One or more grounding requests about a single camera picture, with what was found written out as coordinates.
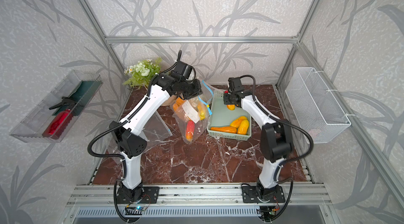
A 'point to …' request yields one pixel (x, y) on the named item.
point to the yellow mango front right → (243, 127)
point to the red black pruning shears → (61, 121)
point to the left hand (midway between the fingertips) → (205, 91)
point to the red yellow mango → (231, 107)
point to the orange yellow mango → (202, 111)
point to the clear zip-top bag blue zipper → (192, 114)
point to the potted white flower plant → (141, 72)
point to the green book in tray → (82, 94)
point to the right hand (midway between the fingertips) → (228, 97)
